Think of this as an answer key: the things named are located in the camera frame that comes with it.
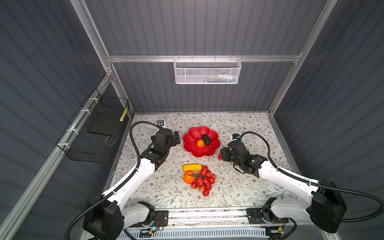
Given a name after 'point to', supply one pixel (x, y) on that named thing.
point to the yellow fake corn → (196, 167)
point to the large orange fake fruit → (189, 179)
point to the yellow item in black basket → (123, 115)
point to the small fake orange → (200, 143)
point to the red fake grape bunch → (204, 181)
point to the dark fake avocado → (206, 139)
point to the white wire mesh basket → (207, 71)
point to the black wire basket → (91, 135)
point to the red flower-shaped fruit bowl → (190, 138)
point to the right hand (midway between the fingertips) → (224, 152)
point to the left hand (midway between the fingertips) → (168, 133)
